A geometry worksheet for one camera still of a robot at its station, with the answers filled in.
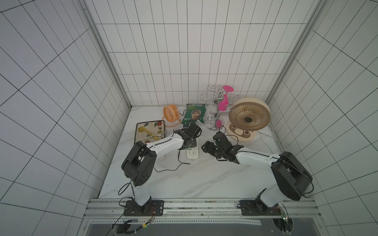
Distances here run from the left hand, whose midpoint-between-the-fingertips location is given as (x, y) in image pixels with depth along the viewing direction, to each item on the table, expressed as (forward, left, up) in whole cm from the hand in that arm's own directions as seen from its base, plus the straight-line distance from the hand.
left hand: (188, 145), depth 91 cm
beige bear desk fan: (+9, -34, +19) cm, 40 cm away
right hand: (-3, -8, 0) cm, 8 cm away
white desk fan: (-8, +12, -2) cm, 15 cm away
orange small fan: (+20, +12, +4) cm, 23 cm away
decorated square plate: (+13, +28, -5) cm, 32 cm away
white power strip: (-4, -3, -2) cm, 6 cm away
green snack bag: (+24, -4, +4) cm, 25 cm away
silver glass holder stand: (+20, -15, +22) cm, 34 cm away
